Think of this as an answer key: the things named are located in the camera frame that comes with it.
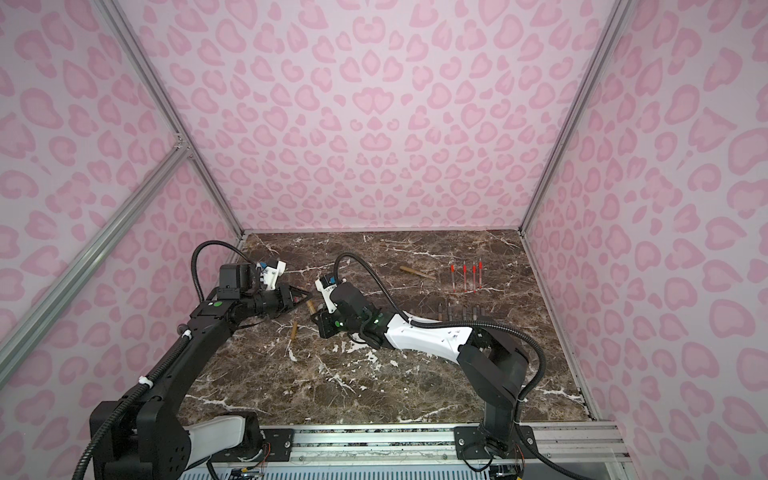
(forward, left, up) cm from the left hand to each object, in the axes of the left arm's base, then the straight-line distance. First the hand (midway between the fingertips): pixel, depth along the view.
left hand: (308, 290), depth 79 cm
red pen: (+21, -44, -20) cm, 53 cm away
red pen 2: (+17, -48, -20) cm, 55 cm away
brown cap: (-2, +9, -19) cm, 21 cm away
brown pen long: (-4, -1, -2) cm, 4 cm away
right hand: (-6, -2, -4) cm, 8 cm away
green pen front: (+3, -41, -19) cm, 45 cm away
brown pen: (+3, -37, -19) cm, 42 cm away
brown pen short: (+20, -29, -20) cm, 40 cm away
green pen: (+2, -48, -19) cm, 52 cm away
